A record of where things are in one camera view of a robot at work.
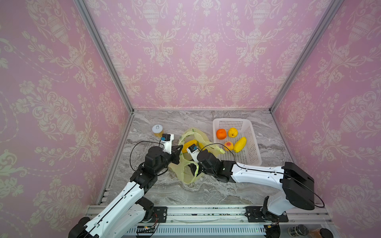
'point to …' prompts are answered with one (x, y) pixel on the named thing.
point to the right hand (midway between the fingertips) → (187, 162)
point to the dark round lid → (325, 233)
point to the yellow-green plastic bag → (187, 168)
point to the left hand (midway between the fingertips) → (183, 147)
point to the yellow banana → (188, 144)
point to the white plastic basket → (237, 138)
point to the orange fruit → (221, 134)
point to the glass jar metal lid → (298, 230)
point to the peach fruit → (229, 145)
